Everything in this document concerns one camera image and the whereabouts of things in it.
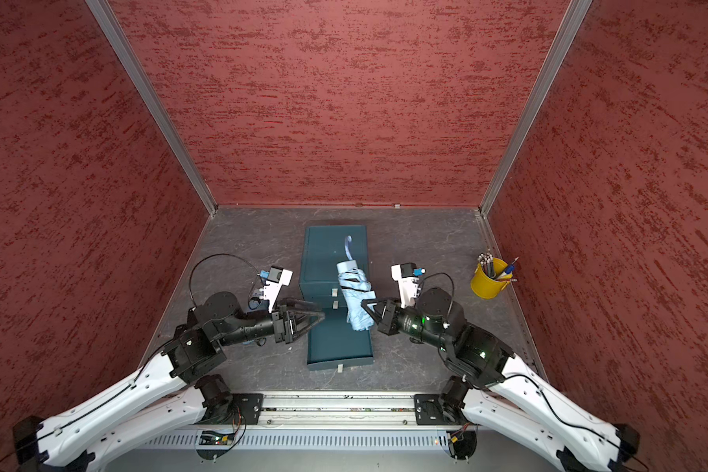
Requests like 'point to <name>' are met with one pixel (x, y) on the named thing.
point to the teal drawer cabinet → (330, 342)
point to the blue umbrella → (356, 289)
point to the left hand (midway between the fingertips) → (319, 320)
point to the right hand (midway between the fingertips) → (361, 314)
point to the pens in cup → (488, 262)
